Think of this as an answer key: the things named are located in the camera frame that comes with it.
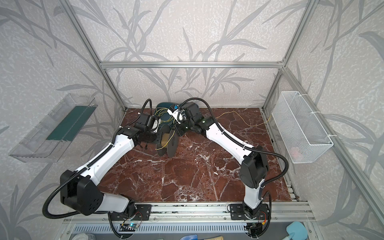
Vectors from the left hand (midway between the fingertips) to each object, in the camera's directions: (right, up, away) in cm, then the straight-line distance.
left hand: (163, 132), depth 83 cm
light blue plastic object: (+67, -45, -14) cm, 82 cm away
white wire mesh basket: (+64, +1, -22) cm, 68 cm away
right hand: (+6, +6, -5) cm, 10 cm away
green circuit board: (-13, -44, -13) cm, 48 cm away
